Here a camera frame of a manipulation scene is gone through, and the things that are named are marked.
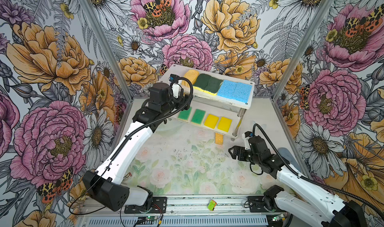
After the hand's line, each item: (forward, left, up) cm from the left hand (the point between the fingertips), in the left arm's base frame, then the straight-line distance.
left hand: (184, 98), depth 73 cm
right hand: (-18, -27, -26) cm, 41 cm away
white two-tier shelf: (0, -16, -2) cm, 16 cm away
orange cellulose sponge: (-3, -20, -33) cm, 38 cm away
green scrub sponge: (+12, +2, -27) cm, 30 cm away
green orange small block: (-39, -13, -33) cm, 53 cm away
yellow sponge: (+8, -16, -28) cm, 33 cm away
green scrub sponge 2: (+12, -7, -29) cm, 32 cm away
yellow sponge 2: (+4, -24, -28) cm, 37 cm away
